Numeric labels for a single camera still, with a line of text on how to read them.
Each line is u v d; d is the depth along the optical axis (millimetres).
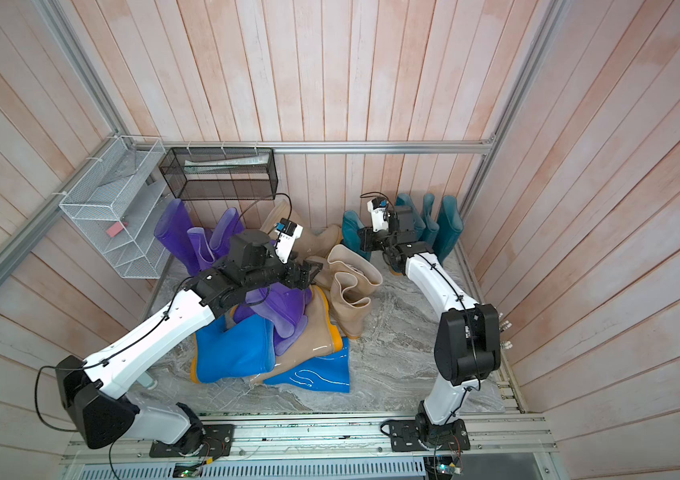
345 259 749
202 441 713
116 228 836
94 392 391
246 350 767
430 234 851
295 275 631
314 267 678
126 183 812
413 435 731
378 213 789
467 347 470
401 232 683
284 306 711
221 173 1068
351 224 886
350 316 840
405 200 928
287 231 613
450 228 844
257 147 929
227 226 854
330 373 816
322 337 837
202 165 897
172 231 857
